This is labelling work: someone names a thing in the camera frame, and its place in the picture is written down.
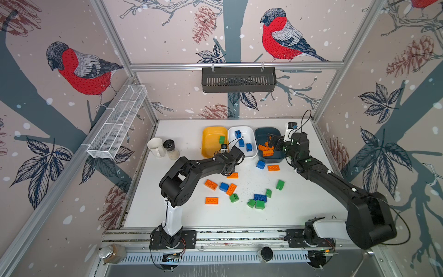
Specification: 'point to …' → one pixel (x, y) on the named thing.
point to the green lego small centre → (269, 193)
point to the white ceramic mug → (156, 146)
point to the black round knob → (266, 253)
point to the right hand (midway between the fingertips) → (274, 136)
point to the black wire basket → (239, 79)
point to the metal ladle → (364, 253)
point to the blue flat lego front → (258, 197)
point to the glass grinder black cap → (169, 145)
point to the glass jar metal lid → (106, 251)
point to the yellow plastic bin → (210, 140)
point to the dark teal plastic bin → (261, 136)
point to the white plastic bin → (248, 134)
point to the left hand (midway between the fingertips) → (227, 165)
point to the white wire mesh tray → (117, 120)
